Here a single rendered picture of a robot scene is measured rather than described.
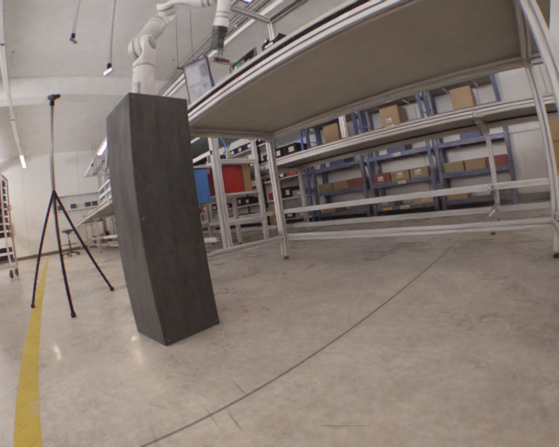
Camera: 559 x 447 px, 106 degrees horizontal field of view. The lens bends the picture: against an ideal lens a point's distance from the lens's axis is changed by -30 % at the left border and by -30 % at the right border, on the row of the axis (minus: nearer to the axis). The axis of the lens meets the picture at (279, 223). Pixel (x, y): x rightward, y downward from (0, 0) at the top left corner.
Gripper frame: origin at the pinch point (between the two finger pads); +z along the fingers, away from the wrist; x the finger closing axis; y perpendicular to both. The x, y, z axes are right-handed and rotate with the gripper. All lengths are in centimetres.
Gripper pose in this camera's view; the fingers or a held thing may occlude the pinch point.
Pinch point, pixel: (218, 60)
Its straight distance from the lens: 160.9
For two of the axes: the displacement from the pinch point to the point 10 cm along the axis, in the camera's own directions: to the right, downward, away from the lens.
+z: -1.7, 9.0, 4.1
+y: -7.5, 1.5, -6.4
